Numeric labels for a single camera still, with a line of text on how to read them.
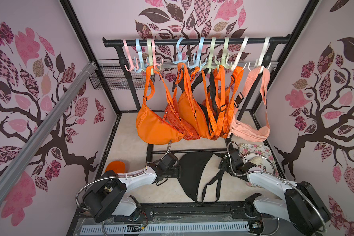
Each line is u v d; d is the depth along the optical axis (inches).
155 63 22.2
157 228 27.4
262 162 35.4
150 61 21.7
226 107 26.1
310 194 16.8
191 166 35.7
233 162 26.9
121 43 19.1
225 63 23.5
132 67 22.0
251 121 44.9
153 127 30.0
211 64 22.8
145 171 21.9
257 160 34.5
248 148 38.4
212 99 25.8
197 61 22.6
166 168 26.3
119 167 35.1
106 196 16.5
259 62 21.7
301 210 15.9
